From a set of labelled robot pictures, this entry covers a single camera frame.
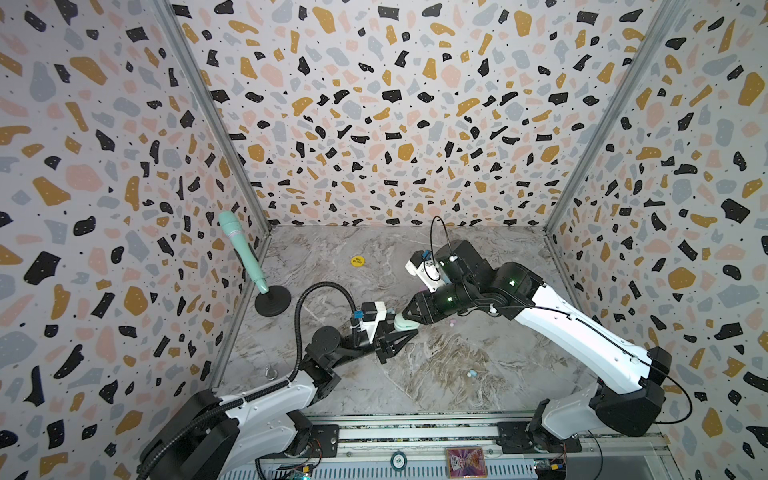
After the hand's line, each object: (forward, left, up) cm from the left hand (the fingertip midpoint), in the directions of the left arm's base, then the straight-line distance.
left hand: (416, 323), depth 66 cm
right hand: (+1, +2, +4) cm, 5 cm away
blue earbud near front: (-3, -17, -26) cm, 31 cm away
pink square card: (-24, -12, -24) cm, 36 cm away
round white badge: (-23, +4, -26) cm, 35 cm away
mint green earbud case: (-1, +3, +1) cm, 3 cm away
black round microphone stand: (+20, +44, -24) cm, 54 cm away
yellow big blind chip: (+38, +19, -26) cm, 50 cm away
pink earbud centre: (+13, -14, -25) cm, 32 cm away
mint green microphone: (+25, +46, +7) cm, 53 cm away
